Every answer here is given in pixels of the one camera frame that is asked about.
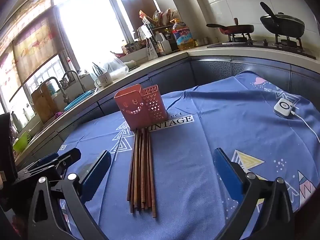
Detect kitchen window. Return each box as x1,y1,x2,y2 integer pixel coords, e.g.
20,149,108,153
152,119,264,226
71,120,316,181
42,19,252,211
0,0,165,120

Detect black gas stove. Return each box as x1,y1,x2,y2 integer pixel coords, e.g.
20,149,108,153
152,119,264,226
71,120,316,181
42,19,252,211
207,34,317,60

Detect white cable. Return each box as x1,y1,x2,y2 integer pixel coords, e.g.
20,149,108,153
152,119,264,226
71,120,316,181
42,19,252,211
291,111,320,153

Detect blue plastic basin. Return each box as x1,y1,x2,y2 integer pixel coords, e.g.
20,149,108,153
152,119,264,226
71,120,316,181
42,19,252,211
64,90,97,112

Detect wooden cutting board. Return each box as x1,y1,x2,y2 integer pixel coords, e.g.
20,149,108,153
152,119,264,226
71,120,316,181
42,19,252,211
31,83,62,123

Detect row of condiment jars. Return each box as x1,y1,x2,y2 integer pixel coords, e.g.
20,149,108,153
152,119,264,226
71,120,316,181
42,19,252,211
121,41,140,54

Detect pile of snack packets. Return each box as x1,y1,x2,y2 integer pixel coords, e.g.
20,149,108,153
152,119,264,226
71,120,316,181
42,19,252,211
139,9,179,27

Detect white square device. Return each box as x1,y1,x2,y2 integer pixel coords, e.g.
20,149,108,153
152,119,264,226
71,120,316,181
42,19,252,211
273,98,295,118

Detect red frying pan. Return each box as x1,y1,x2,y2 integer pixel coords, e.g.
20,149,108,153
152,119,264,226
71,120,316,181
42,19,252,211
206,18,255,35

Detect black wok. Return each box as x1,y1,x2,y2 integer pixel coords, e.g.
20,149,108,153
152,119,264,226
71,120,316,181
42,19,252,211
259,2,306,39

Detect white mug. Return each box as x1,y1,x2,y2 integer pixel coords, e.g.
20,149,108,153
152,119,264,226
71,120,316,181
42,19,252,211
95,72,112,87

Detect dark brown board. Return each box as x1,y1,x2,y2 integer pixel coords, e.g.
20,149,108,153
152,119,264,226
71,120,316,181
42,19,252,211
121,0,157,44

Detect palm print window blind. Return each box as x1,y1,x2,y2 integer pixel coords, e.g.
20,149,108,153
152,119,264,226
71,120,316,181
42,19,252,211
0,0,54,50

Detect steel cleaver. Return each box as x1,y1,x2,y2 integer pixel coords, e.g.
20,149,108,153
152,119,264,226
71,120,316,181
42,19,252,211
139,25,152,40

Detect clear plastic bag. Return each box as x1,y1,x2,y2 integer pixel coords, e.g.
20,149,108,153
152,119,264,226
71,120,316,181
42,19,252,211
90,55,129,80

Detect green plastic bowl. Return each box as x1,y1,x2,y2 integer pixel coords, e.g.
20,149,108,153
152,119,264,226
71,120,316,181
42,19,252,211
12,131,29,153

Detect metal condiment rack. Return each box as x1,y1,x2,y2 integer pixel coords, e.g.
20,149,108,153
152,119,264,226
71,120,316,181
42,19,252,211
150,22,180,53

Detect bundle of wooden chopsticks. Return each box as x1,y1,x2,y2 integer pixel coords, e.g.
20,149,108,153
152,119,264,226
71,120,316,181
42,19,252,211
127,127,157,218

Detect yellow cooking oil bottle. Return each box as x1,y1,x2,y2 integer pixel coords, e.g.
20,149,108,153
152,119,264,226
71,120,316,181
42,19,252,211
172,21,195,52

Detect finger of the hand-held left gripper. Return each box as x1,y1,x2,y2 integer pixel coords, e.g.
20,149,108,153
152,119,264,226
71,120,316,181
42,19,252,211
44,148,81,170
16,159,63,180

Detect pink plastic chopstick holder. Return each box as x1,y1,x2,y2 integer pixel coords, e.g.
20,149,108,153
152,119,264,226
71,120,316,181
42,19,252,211
114,85,168,131

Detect steel faucet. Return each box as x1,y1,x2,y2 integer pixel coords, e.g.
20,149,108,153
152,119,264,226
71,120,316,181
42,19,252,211
37,77,70,104
61,70,85,93

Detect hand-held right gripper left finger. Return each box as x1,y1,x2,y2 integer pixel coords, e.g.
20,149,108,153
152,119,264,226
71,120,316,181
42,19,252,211
28,150,112,240

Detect fruit print roller blind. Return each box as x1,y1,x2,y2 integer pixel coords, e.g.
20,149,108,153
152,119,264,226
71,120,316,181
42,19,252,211
0,15,64,97

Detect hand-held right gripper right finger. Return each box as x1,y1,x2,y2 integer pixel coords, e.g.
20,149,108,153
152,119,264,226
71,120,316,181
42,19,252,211
213,148,295,240

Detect white plastic jug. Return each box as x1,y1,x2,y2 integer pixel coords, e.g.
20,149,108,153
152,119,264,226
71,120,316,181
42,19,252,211
155,34,167,57

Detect blue printed tablecloth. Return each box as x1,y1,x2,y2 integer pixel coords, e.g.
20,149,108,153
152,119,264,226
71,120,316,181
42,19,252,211
57,70,320,240

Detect pale thermos flask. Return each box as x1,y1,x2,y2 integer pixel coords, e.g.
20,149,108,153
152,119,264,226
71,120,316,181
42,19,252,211
10,111,22,133

